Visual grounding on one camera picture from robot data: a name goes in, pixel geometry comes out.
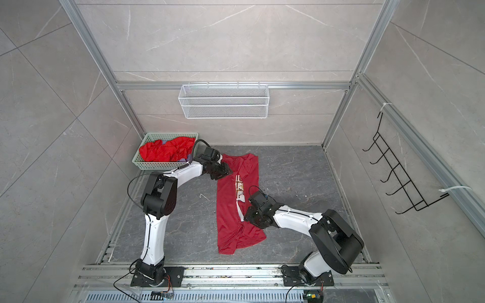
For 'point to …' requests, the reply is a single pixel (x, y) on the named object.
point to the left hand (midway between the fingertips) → (231, 169)
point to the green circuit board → (312, 296)
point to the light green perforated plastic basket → (140, 164)
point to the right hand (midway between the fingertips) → (246, 217)
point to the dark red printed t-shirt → (234, 231)
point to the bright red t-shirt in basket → (174, 149)
